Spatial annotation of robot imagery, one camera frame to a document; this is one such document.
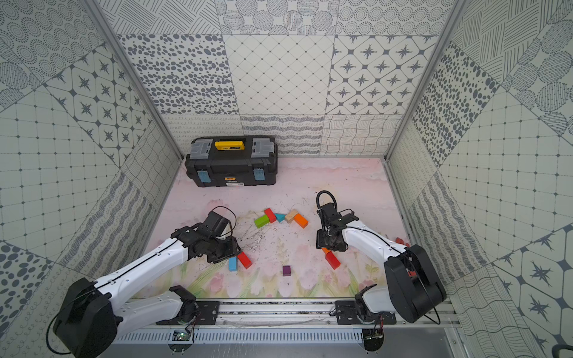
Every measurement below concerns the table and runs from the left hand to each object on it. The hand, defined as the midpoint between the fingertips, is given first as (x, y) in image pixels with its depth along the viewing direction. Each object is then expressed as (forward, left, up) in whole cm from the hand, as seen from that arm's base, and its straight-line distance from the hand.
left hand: (242, 254), depth 80 cm
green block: (+17, -4, -6) cm, 19 cm away
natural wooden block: (+19, -17, -4) cm, 26 cm away
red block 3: (0, 0, -5) cm, 5 cm away
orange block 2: (+4, -32, -5) cm, 32 cm away
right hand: (+5, -32, -5) cm, 33 cm away
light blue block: (-2, +4, -6) cm, 8 cm away
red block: (+19, -8, -4) cm, 21 cm away
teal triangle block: (+18, -12, -5) cm, 23 cm away
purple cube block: (-4, -16, -6) cm, 18 cm away
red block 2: (+1, -34, -6) cm, 34 cm away
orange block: (+18, -22, -6) cm, 29 cm away
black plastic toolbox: (+37, +9, +11) cm, 40 cm away
